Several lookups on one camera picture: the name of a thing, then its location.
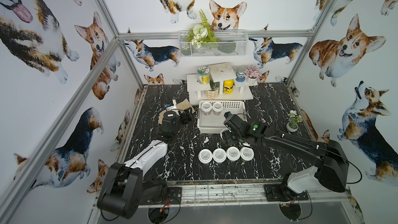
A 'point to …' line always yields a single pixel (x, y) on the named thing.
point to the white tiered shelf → (223, 86)
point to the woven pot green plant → (213, 93)
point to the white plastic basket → (211, 114)
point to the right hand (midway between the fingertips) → (229, 130)
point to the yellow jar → (228, 86)
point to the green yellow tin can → (203, 75)
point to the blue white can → (240, 74)
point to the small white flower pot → (293, 120)
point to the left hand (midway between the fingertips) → (185, 105)
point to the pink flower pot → (252, 73)
